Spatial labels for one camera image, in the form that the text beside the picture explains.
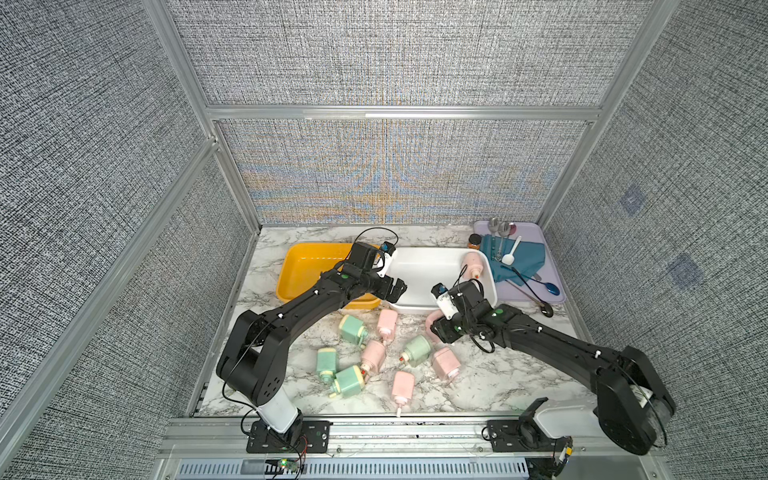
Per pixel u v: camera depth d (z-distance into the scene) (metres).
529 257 1.09
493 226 1.17
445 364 0.79
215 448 0.74
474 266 0.99
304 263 1.06
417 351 0.81
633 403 0.42
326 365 0.78
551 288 1.02
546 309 0.97
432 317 0.85
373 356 0.80
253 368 0.45
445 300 0.77
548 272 1.06
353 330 0.85
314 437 0.73
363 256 0.68
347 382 0.75
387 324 0.86
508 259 1.08
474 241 1.03
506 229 1.17
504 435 0.73
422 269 1.07
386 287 0.76
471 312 0.65
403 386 0.75
